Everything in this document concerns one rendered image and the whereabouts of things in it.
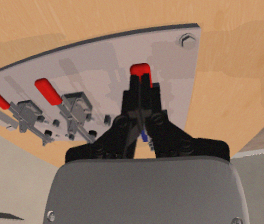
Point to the blue rectangular block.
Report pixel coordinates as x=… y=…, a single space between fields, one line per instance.
x=144 y=137

